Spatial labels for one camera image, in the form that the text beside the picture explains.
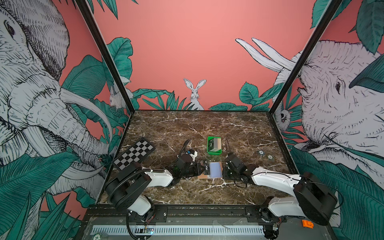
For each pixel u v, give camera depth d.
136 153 0.93
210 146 0.98
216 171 0.88
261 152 0.98
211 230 0.70
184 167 0.70
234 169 0.69
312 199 0.43
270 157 0.95
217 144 0.95
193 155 0.82
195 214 0.75
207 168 0.87
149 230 0.70
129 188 0.44
